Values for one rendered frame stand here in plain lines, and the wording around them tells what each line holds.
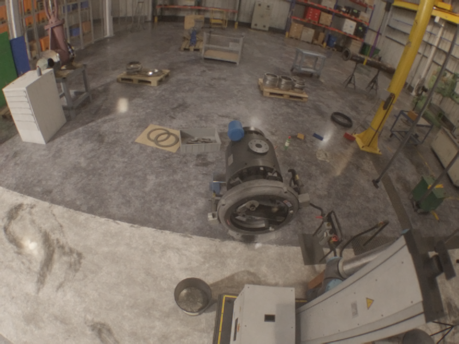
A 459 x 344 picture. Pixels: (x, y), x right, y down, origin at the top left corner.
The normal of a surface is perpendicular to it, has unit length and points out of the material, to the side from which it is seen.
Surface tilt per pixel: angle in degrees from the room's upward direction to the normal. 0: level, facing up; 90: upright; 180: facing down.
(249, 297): 0
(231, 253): 0
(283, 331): 0
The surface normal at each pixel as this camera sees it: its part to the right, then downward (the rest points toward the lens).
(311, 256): 0.13, -0.71
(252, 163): -0.15, -0.70
